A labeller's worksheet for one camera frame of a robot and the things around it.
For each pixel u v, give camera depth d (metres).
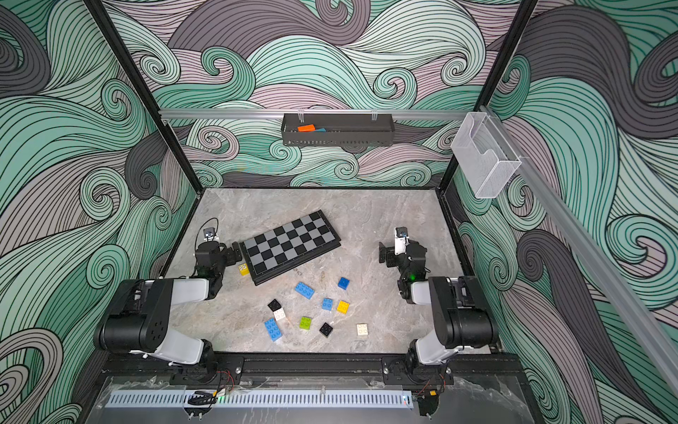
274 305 0.85
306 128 0.93
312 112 0.95
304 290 0.88
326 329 0.79
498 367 0.76
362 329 0.80
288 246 0.96
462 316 0.44
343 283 0.90
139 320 0.45
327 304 0.85
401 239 0.81
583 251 0.53
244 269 0.92
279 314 0.83
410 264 0.71
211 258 0.71
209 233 0.81
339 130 0.93
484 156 0.76
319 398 0.70
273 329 0.80
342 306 0.84
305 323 0.81
